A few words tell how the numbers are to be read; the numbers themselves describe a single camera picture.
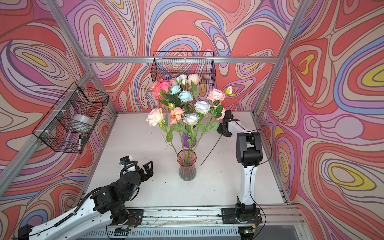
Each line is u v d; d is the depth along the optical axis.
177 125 0.67
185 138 1.02
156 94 0.76
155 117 0.58
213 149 0.99
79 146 0.72
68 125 0.74
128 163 0.61
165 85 0.71
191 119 0.63
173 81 0.77
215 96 0.57
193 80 0.76
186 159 0.77
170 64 0.94
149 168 0.70
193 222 0.73
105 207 0.52
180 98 0.76
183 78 0.76
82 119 0.74
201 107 0.62
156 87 0.73
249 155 0.58
